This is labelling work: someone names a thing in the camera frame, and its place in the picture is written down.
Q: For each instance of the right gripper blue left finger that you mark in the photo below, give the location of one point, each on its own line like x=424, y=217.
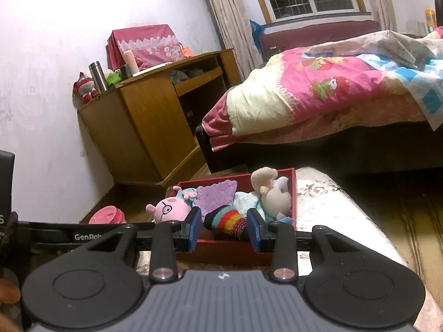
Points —
x=167, y=236

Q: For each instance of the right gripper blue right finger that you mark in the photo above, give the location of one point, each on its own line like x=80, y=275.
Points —
x=278, y=238

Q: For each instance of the blue face mask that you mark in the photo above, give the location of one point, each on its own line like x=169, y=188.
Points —
x=287, y=220

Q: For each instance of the pink pig plush toy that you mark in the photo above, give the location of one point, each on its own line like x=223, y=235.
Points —
x=175, y=207

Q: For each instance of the beige plush toy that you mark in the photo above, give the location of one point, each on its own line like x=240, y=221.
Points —
x=273, y=191

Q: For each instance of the mint green towel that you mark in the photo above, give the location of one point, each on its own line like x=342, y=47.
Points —
x=243, y=201

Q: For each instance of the purple fuzzy cloth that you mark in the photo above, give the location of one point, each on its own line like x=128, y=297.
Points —
x=215, y=196

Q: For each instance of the rainbow striped sock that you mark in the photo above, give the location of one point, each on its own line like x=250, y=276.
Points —
x=227, y=220

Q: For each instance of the red cardboard box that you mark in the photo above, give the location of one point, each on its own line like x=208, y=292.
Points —
x=222, y=249

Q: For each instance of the pink lidded plastic cup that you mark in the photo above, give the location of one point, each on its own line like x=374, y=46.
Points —
x=108, y=215

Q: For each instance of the wooden desk cabinet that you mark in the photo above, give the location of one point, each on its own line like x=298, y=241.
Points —
x=144, y=127

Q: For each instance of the pink cartoon quilt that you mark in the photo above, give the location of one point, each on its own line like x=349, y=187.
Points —
x=295, y=98

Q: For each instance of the red white plush doll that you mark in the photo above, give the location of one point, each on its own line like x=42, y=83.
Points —
x=85, y=88

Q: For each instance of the green plush toy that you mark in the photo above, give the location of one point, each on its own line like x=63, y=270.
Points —
x=113, y=77

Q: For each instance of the dark small jar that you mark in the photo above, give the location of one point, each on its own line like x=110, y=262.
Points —
x=125, y=72

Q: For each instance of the steel thermos bottle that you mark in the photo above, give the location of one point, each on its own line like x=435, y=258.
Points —
x=98, y=77

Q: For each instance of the pink cylindrical cup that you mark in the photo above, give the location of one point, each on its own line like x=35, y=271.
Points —
x=130, y=60

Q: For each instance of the pink cloth covered box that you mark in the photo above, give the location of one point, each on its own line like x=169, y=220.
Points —
x=150, y=44

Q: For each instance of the blue plastic bag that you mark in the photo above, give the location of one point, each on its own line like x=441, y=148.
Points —
x=257, y=31

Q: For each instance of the blue white checkered sheet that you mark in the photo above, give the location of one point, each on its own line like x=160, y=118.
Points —
x=416, y=63

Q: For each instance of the left beige curtain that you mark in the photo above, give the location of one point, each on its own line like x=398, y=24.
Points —
x=235, y=28

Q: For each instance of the orange yellow item on nightstand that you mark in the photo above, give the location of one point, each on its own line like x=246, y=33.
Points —
x=430, y=18

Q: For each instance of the dark headboard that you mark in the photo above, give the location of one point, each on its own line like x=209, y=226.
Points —
x=439, y=12

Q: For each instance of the bed with dark frame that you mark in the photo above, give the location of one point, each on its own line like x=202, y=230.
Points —
x=397, y=147

